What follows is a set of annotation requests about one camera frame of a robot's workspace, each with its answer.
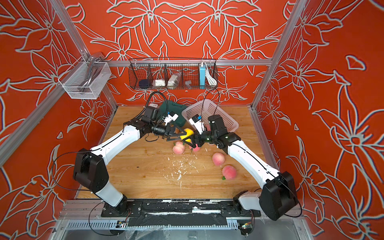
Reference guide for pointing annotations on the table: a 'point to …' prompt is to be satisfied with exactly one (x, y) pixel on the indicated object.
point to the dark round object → (144, 83)
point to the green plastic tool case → (166, 106)
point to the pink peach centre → (197, 148)
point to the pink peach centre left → (179, 147)
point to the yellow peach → (189, 132)
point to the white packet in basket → (160, 83)
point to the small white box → (154, 105)
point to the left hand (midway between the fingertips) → (162, 135)
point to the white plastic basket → (205, 108)
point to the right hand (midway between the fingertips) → (193, 117)
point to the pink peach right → (218, 158)
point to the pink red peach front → (229, 172)
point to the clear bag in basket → (173, 80)
